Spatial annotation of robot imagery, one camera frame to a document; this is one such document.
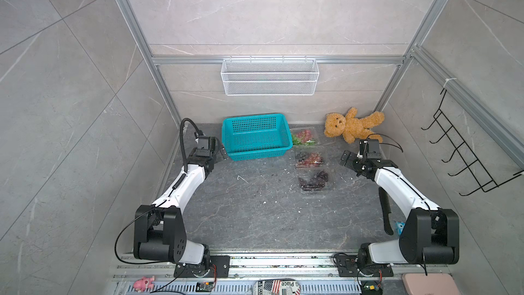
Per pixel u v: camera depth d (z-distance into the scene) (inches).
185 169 22.3
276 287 26.5
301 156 40.6
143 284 26.9
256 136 44.8
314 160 37.7
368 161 25.9
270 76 39.7
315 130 43.3
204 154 26.0
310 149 40.7
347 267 28.7
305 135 42.1
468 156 26.0
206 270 26.2
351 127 43.5
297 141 41.2
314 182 35.5
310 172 38.6
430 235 16.5
